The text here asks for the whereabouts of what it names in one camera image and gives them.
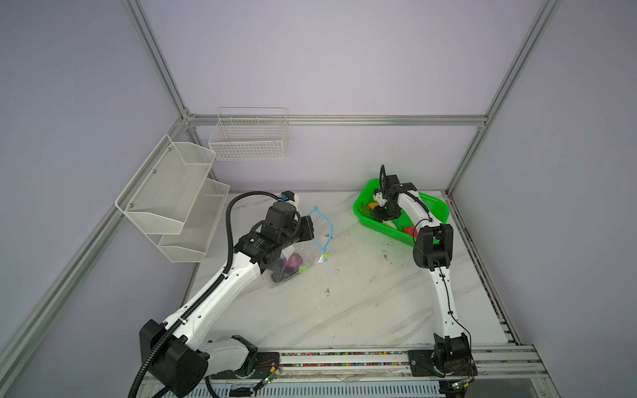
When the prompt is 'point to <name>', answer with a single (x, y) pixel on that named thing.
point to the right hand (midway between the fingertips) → (380, 216)
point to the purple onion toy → (294, 261)
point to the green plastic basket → (438, 208)
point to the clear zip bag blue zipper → (313, 251)
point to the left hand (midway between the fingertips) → (312, 224)
